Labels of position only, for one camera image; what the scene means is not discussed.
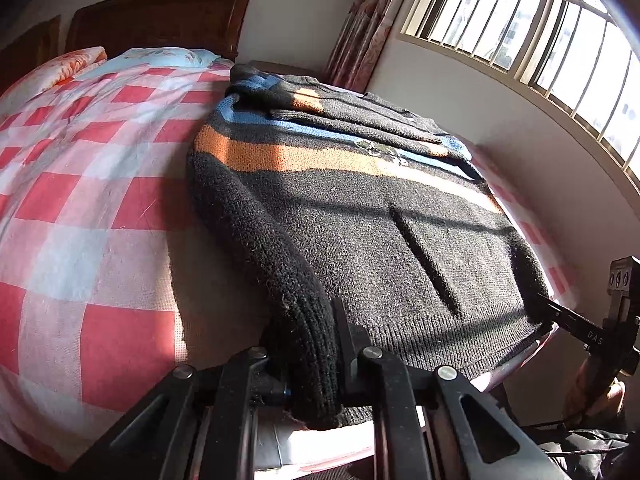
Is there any person's right hand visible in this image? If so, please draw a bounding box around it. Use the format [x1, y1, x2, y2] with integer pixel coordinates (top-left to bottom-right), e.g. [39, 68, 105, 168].
[564, 357, 627, 428]

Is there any barred window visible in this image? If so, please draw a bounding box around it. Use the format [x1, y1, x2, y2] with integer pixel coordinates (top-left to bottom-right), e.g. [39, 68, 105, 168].
[397, 0, 640, 201]

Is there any pink floral curtain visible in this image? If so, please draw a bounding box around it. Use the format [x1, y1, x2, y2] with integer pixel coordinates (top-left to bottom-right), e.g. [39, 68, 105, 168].
[324, 0, 426, 95]

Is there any small wooden headboard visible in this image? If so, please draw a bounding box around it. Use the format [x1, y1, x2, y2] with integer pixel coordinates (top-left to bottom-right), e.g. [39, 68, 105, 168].
[0, 15, 62, 96]

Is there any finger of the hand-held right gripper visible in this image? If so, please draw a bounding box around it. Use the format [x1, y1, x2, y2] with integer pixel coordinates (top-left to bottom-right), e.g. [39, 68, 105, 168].
[527, 292, 608, 351]

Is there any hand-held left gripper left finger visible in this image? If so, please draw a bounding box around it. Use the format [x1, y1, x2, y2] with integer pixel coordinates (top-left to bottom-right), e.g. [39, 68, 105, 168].
[75, 347, 292, 480]

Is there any person's dark jacket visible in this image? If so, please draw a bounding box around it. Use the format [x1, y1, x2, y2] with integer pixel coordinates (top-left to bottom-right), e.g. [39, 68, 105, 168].
[520, 422, 640, 480]

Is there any large wooden headboard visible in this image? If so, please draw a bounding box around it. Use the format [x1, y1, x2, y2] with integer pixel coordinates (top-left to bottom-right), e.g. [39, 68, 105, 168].
[65, 0, 256, 61]

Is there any blue floral pillow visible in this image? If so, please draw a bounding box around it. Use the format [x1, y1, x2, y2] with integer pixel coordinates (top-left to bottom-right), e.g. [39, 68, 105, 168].
[75, 47, 221, 81]

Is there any wooden nightstand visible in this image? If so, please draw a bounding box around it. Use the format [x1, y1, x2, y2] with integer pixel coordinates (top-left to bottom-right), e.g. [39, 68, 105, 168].
[247, 60, 328, 81]

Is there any red white checkered blanket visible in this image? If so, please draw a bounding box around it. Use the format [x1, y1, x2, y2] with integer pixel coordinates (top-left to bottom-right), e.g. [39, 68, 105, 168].
[0, 57, 571, 473]

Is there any pink floral pillow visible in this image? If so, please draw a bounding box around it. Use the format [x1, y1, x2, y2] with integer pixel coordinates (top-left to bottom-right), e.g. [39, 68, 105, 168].
[0, 46, 108, 111]

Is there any dark striped knit sweater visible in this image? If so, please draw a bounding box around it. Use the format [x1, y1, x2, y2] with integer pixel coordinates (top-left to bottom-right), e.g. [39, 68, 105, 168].
[186, 62, 551, 432]

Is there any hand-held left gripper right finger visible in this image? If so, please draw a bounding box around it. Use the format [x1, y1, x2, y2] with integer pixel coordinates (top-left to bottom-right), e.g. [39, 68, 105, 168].
[331, 296, 571, 480]

